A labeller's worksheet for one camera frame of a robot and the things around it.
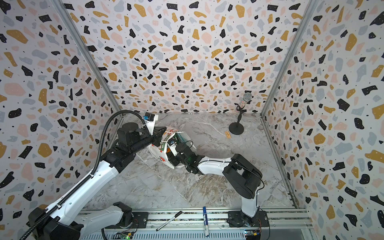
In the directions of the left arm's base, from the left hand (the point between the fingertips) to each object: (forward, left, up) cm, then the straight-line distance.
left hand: (165, 125), depth 70 cm
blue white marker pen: (-35, -19, -32) cm, 51 cm away
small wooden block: (+19, -38, -34) cm, 54 cm away
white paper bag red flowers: (-6, +5, -15) cm, 17 cm away
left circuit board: (-39, +20, -33) cm, 55 cm away
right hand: (0, +2, -20) cm, 20 cm away
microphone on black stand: (+24, -45, -32) cm, 61 cm away
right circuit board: (-40, -41, -34) cm, 67 cm away
